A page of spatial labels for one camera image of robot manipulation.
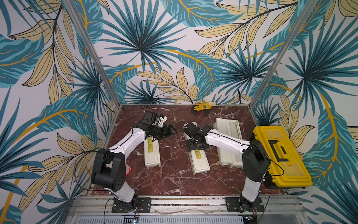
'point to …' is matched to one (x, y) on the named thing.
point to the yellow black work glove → (204, 108)
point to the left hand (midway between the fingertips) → (173, 135)
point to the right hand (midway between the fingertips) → (194, 146)
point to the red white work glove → (128, 170)
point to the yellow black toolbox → (287, 168)
